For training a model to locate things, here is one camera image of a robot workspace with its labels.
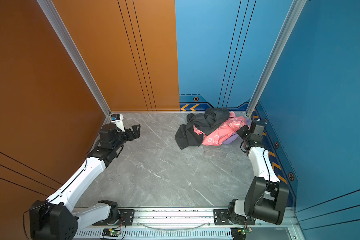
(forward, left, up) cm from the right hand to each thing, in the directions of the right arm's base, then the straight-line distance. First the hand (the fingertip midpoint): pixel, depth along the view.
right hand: (240, 127), depth 86 cm
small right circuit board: (-47, +4, -19) cm, 51 cm away
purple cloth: (-2, +2, -6) cm, 6 cm away
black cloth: (+12, +19, -8) cm, 23 cm away
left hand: (-3, +60, +7) cm, 61 cm away
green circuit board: (-48, +68, -19) cm, 86 cm away
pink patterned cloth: (+2, +7, -7) cm, 10 cm away
